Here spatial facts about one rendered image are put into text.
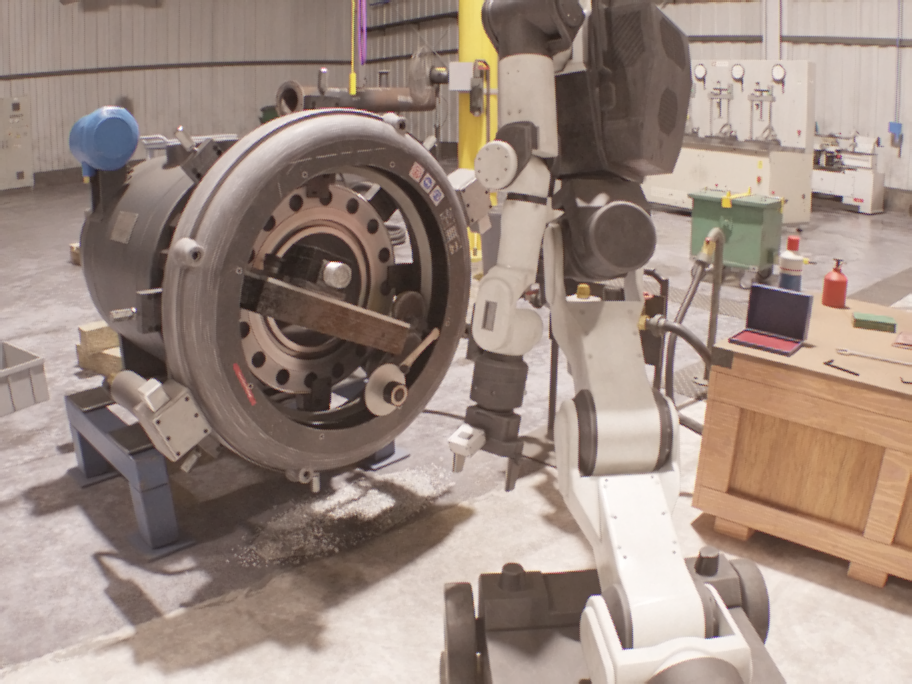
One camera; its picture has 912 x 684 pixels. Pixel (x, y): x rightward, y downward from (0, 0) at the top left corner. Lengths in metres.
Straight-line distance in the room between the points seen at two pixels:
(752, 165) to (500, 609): 6.33
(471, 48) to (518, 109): 3.96
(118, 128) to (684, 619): 1.68
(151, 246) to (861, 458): 1.63
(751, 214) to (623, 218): 3.33
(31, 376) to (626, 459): 2.26
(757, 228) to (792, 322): 2.67
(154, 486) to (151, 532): 0.12
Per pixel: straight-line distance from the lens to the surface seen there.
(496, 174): 1.16
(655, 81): 1.29
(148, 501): 1.75
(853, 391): 1.63
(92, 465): 2.21
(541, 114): 1.18
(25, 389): 2.90
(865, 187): 10.53
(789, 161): 7.38
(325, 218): 1.57
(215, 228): 1.29
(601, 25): 1.35
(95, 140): 1.94
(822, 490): 1.74
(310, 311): 1.39
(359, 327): 1.48
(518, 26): 1.23
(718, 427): 1.76
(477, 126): 5.10
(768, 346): 1.74
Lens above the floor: 0.96
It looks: 17 degrees down
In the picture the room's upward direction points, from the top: straight up
